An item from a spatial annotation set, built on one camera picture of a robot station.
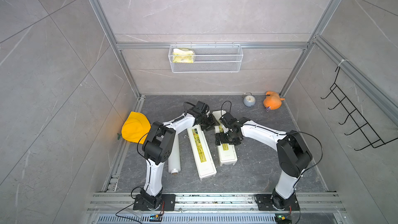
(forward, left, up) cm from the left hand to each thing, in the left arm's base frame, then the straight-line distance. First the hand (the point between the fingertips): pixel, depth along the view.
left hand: (220, 123), depth 93 cm
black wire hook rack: (-19, -55, +24) cm, 63 cm away
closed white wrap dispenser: (-21, +11, -1) cm, 24 cm away
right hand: (-11, -1, -5) cm, 12 cm away
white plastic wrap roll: (-22, +27, -4) cm, 35 cm away
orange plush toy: (+19, -39, -2) cm, 44 cm away
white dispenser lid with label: (-19, -2, -1) cm, 19 cm away
